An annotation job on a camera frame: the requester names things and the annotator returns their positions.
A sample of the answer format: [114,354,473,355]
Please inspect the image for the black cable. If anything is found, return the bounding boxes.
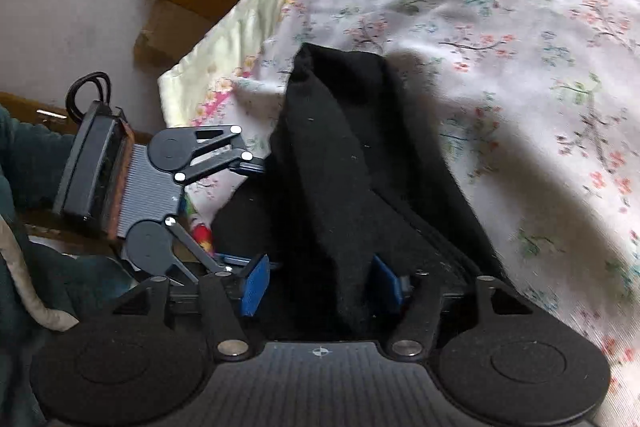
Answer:
[66,72,112,120]

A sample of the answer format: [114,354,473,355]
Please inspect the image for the beige strap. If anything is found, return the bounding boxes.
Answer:
[0,211,81,334]

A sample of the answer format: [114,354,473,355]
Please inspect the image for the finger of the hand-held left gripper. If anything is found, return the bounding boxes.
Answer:
[174,124,267,184]
[164,216,273,288]

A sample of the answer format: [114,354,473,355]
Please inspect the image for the white floral bed sheet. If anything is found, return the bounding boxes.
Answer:
[190,0,640,427]

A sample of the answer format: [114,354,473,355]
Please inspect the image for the black pants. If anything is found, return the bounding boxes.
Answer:
[212,42,507,344]

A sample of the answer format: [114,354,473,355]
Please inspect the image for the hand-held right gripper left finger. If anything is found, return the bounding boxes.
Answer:
[114,254,272,362]

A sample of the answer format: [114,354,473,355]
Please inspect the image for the dark green jacket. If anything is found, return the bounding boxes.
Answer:
[0,206,137,427]

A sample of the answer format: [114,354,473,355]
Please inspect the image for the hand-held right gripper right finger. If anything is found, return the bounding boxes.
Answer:
[372,254,537,361]

